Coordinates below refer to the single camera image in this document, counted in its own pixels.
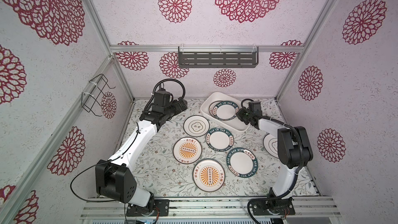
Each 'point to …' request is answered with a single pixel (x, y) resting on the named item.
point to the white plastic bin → (234, 125)
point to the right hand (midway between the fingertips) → (235, 109)
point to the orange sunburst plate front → (209, 175)
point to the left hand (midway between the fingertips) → (181, 106)
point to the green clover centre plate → (196, 126)
